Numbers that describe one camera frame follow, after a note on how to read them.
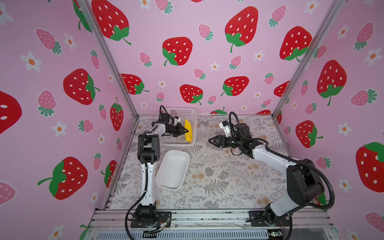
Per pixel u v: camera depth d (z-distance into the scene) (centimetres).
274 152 55
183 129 104
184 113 115
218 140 75
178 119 105
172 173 91
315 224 73
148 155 67
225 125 78
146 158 66
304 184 45
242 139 68
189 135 103
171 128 98
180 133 101
